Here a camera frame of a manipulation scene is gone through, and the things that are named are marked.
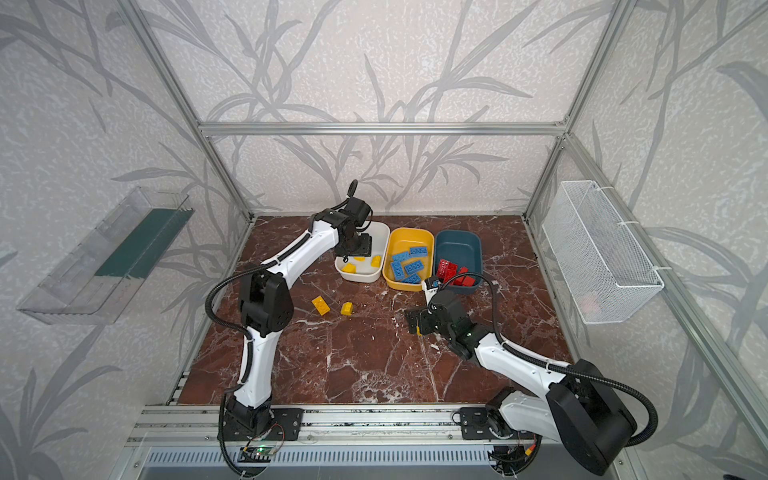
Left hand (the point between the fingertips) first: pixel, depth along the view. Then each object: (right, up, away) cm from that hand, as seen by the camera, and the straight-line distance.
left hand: (365, 242), depth 96 cm
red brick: (+33, -12, +1) cm, 35 cm away
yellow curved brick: (-6, -9, +7) cm, 13 cm away
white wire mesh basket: (+54, -6, -34) cm, 64 cm away
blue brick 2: (+10, -8, +4) cm, 14 cm away
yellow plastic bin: (+11, +1, +13) cm, 17 cm away
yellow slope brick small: (-5, -21, -3) cm, 22 cm away
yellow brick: (+3, -7, +6) cm, 10 cm away
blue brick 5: (+15, -12, +4) cm, 20 cm away
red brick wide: (+27, -10, +3) cm, 29 cm away
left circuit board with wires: (-21, -49, -25) cm, 59 cm away
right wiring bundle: (+40, -54, -23) cm, 71 cm away
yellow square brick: (0, -5, -9) cm, 10 cm away
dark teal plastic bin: (+35, -2, +13) cm, 37 cm away
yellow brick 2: (-14, -20, -2) cm, 25 cm away
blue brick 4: (+12, -5, +13) cm, 18 cm away
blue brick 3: (+16, -9, +6) cm, 19 cm away
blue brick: (+18, -3, +12) cm, 22 cm away
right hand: (+17, -17, -9) cm, 26 cm away
